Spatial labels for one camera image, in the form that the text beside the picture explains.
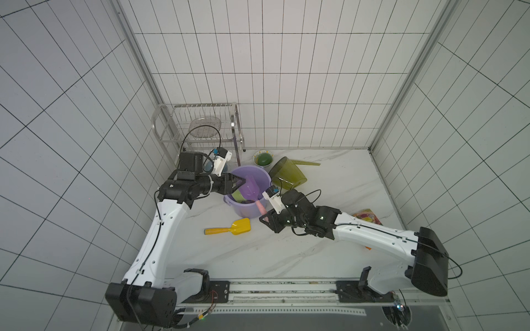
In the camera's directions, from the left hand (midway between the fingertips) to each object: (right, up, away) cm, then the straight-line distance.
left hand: (238, 184), depth 71 cm
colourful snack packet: (+56, -16, +19) cm, 61 cm away
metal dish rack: (-38, +29, +30) cm, 57 cm away
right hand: (+6, -14, +1) cm, 15 cm away
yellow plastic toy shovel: (-3, -21, +19) cm, 28 cm away
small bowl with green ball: (+8, +11, +39) cm, 42 cm away
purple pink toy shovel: (+4, -2, +2) cm, 5 cm away
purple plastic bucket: (+4, -9, +2) cm, 10 cm away
